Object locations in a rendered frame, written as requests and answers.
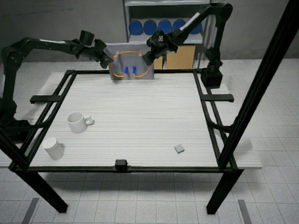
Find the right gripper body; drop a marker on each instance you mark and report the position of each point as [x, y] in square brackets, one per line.
[155, 54]

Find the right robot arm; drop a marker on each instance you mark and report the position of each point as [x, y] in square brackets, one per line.
[167, 41]

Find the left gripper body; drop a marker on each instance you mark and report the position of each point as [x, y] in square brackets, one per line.
[104, 60]

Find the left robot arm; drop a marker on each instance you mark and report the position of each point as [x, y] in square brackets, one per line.
[13, 56]

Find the white mug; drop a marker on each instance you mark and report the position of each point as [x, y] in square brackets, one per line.
[80, 126]

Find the white cylinder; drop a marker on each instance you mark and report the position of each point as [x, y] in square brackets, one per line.
[53, 148]

